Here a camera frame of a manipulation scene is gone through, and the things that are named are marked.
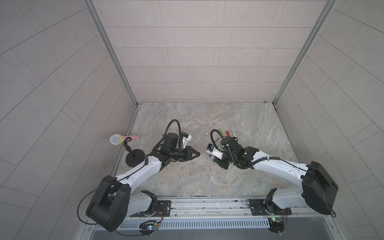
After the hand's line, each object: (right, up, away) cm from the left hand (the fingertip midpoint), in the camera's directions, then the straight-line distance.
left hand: (201, 155), depth 78 cm
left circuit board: (-24, -29, -13) cm, 39 cm away
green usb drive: (+14, +10, +23) cm, 28 cm away
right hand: (+8, -3, +4) cm, 9 cm away
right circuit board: (+35, -30, -9) cm, 47 cm away
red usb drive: (+19, +9, +21) cm, 29 cm away
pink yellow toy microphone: (-38, +10, -11) cm, 41 cm away
